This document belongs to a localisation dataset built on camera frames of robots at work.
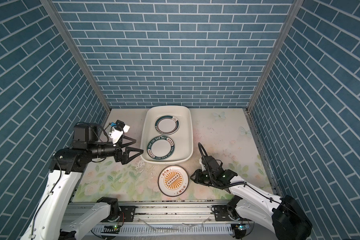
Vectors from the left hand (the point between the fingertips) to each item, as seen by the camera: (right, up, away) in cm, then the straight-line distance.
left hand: (138, 146), depth 62 cm
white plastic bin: (+18, -2, +41) cm, 44 cm away
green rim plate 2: (+3, -7, +35) cm, 35 cm away
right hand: (+22, -20, +18) cm, 35 cm away
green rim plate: (+6, +8, +46) cm, 47 cm away
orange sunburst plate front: (+13, -23, +22) cm, 34 cm away
